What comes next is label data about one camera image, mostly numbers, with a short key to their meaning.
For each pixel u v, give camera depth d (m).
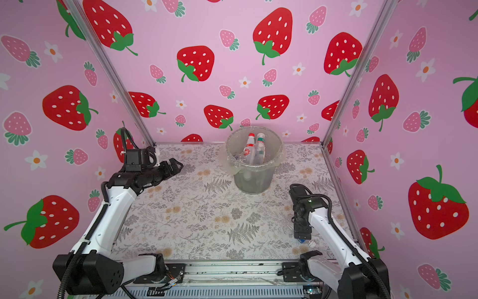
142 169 0.58
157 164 0.66
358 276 0.39
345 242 0.45
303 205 0.59
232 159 0.77
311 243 0.78
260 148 0.88
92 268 0.39
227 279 0.73
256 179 0.88
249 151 0.88
